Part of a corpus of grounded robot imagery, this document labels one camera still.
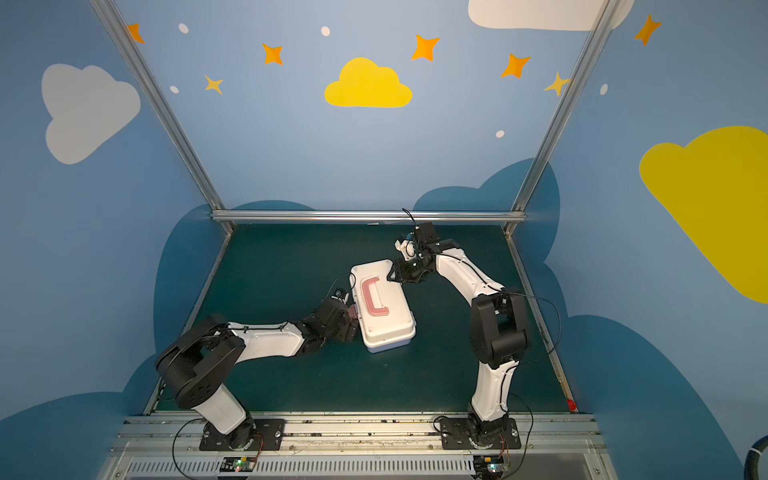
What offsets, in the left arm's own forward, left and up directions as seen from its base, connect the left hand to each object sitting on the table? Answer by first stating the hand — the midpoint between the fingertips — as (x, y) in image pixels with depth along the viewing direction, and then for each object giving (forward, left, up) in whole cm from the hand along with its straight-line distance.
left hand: (347, 318), depth 94 cm
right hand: (+9, -15, +11) cm, 21 cm away
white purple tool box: (-3, -12, +10) cm, 16 cm away
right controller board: (-38, -38, -2) cm, 54 cm away
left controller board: (-38, +23, -1) cm, 45 cm away
